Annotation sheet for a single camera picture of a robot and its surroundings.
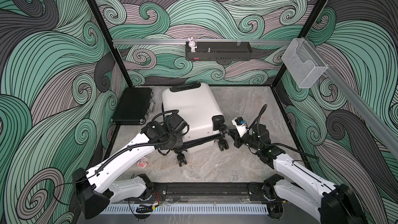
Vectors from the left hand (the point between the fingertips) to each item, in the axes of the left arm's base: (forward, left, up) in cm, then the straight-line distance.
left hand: (178, 140), depth 73 cm
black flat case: (+28, +33, -10) cm, 44 cm away
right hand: (+8, -26, -4) cm, 27 cm away
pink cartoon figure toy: (-6, +20, -14) cm, 25 cm away
